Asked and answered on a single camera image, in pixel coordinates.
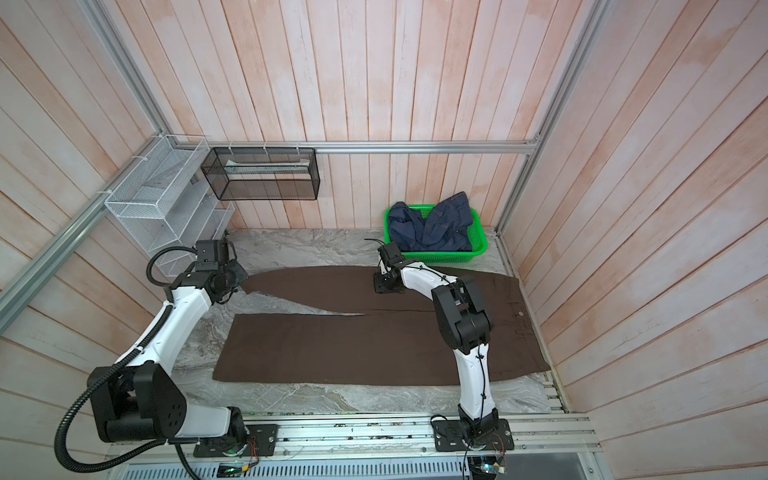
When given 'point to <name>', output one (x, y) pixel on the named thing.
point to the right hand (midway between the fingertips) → (380, 284)
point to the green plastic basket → (479, 239)
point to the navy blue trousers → (447, 228)
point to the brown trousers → (392, 338)
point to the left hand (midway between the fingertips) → (237, 279)
